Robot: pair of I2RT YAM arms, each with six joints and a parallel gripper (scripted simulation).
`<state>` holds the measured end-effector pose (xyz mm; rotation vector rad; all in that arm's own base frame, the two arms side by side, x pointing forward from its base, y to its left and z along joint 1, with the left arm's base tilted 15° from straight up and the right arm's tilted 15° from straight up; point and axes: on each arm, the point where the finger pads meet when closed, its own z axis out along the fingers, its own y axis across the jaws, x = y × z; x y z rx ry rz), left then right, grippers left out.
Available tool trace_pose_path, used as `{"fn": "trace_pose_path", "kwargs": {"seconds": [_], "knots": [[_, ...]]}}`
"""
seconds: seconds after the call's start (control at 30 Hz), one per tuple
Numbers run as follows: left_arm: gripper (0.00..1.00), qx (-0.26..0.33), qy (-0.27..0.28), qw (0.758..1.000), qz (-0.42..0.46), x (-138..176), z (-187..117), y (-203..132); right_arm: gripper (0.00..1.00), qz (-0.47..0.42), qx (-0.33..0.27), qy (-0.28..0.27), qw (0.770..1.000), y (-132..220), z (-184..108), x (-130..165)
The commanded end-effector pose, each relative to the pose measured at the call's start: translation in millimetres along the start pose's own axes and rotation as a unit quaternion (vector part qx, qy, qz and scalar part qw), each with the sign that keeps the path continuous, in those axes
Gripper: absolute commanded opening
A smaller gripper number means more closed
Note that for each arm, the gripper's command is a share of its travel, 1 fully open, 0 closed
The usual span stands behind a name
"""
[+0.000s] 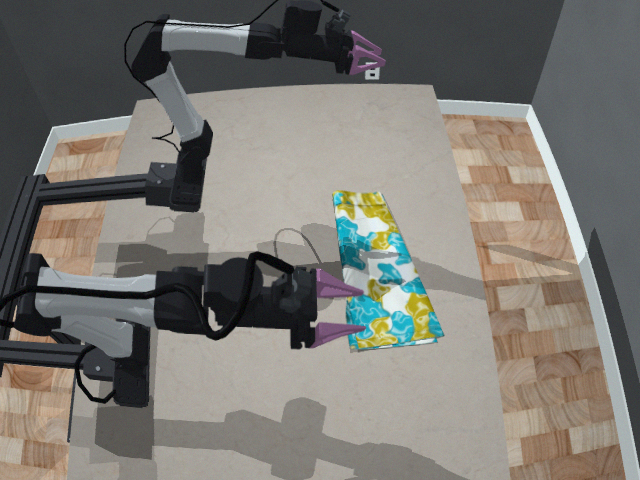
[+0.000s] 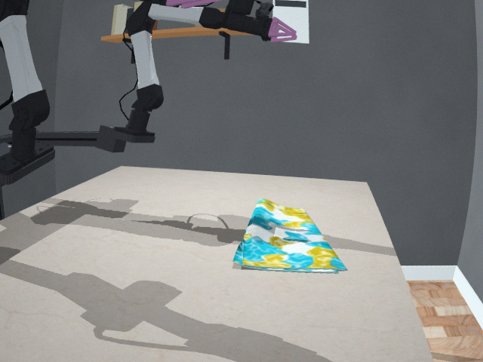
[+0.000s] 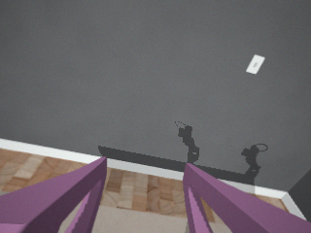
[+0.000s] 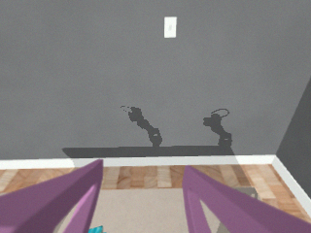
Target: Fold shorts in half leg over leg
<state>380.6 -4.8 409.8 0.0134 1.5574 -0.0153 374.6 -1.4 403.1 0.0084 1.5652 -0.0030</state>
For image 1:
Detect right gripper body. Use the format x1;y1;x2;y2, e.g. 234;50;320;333
253;268;317;349

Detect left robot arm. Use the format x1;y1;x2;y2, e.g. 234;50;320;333
131;0;322;205

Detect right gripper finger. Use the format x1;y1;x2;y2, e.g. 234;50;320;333
310;322;366;348
316;269;364;298

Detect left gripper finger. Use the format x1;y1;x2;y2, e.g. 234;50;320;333
349;45;386;75
349;30;382;55

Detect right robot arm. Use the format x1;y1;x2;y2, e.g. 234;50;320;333
14;253;312;405

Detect white shorts with blue and yellow pattern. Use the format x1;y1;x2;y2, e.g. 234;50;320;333
332;190;444;349

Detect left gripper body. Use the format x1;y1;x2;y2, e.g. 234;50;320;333
310;13;354;75

